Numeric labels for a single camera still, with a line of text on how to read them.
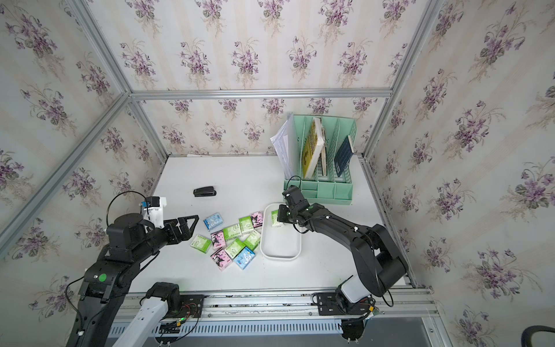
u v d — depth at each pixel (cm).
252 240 86
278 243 86
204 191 103
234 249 84
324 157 101
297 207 69
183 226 58
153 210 58
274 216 90
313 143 93
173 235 57
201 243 86
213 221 91
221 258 82
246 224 91
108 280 42
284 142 90
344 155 105
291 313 72
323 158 101
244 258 82
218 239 86
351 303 62
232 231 88
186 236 59
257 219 92
